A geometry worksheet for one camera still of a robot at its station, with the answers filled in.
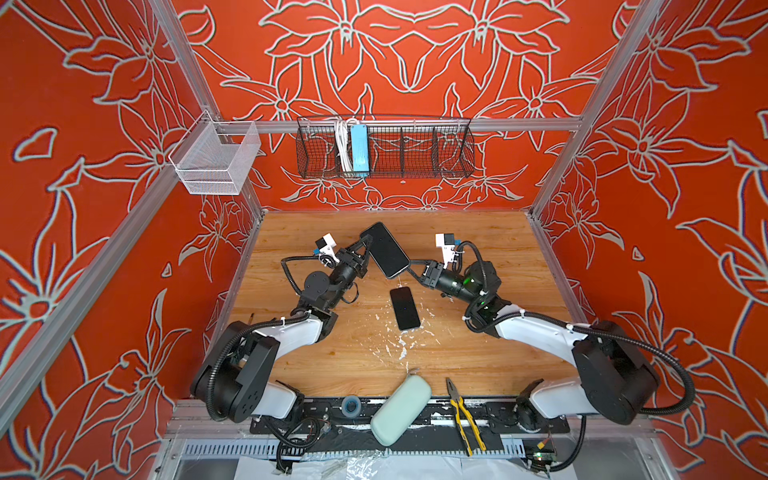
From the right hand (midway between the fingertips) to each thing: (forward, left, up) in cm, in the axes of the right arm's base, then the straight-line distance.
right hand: (399, 266), depth 70 cm
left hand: (+7, +6, +3) cm, 9 cm away
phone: (+4, +3, +1) cm, 5 cm away
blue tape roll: (-25, +13, -27) cm, 39 cm away
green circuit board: (-36, -33, -28) cm, 56 cm away
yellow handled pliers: (-26, -15, -26) cm, 40 cm away
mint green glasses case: (-26, 0, -25) cm, 36 cm away
